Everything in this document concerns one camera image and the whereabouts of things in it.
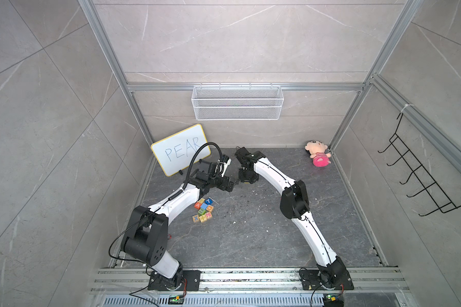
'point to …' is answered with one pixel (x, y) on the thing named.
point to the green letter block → (202, 212)
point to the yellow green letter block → (202, 218)
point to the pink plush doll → (318, 153)
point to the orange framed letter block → (210, 208)
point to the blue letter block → (204, 206)
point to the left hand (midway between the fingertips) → (231, 173)
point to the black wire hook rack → (443, 203)
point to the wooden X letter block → (196, 218)
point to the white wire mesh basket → (237, 103)
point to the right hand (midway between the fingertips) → (246, 180)
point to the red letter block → (197, 205)
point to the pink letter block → (208, 215)
